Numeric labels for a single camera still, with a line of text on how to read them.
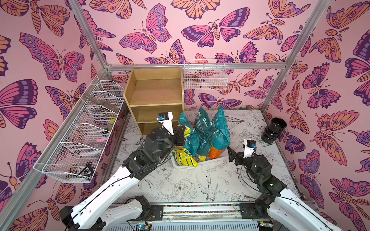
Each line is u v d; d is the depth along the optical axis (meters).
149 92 0.94
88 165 0.65
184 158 0.79
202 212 0.75
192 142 0.73
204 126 0.77
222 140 0.80
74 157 0.65
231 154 0.68
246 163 0.67
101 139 0.72
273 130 0.93
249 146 0.64
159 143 0.44
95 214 0.37
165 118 0.52
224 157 0.84
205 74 0.95
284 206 0.52
